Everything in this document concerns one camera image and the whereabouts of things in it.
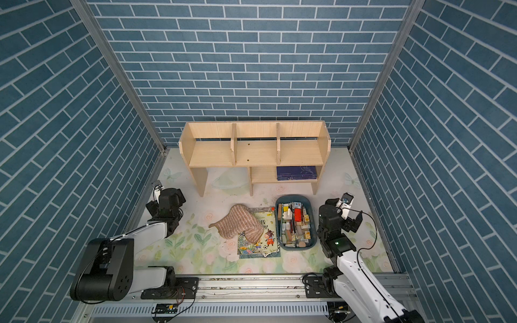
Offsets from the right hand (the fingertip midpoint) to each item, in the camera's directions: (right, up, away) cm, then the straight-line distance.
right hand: (349, 206), depth 79 cm
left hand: (-77, +4, +10) cm, 77 cm away
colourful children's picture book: (-32, -17, +3) cm, 36 cm away
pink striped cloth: (-44, -7, +5) cm, 45 cm away
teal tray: (-14, 0, +13) cm, 20 cm away
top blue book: (-19, +13, +13) cm, 27 cm away
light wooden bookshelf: (-37, +25, +8) cm, 45 cm away
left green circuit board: (-70, -36, -7) cm, 78 cm away
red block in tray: (-19, -7, +12) cm, 23 cm away
